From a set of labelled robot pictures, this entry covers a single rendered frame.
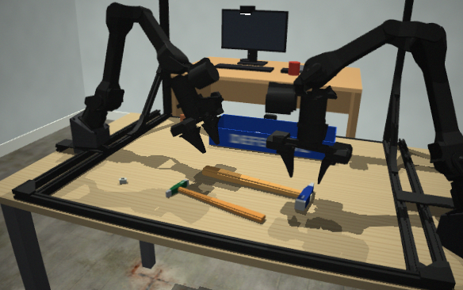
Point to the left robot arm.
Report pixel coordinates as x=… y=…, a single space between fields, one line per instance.
x=428 y=51

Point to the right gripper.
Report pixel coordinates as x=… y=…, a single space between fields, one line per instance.
x=185 y=127

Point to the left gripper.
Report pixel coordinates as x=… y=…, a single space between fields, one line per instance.
x=309 y=136

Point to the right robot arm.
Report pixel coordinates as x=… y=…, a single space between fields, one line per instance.
x=108 y=95

